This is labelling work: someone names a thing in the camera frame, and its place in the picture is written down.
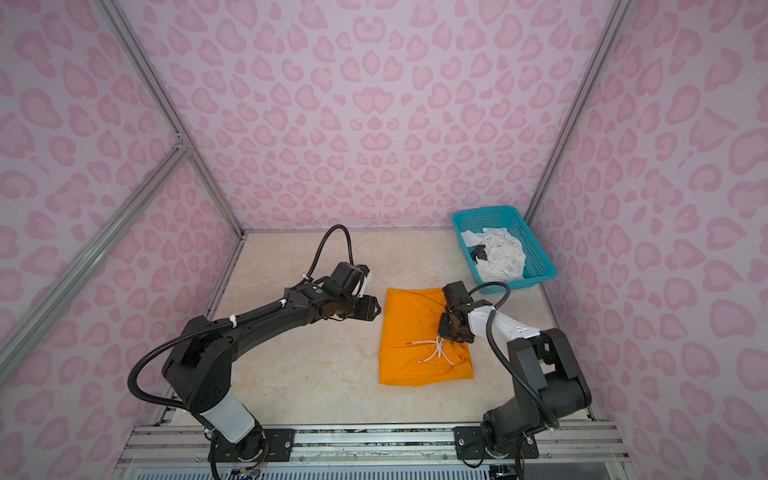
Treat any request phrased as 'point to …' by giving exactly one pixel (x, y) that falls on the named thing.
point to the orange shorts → (412, 350)
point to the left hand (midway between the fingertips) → (376, 304)
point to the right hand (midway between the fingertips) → (447, 331)
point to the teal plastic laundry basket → (471, 221)
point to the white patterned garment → (505, 254)
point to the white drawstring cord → (439, 345)
